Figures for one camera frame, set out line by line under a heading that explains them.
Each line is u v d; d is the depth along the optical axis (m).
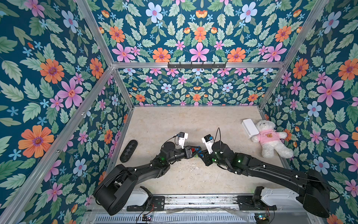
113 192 0.42
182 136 0.75
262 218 0.71
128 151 0.90
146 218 0.72
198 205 0.75
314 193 0.39
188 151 0.70
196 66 0.93
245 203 0.72
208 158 0.67
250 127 1.02
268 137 0.91
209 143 0.68
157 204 0.73
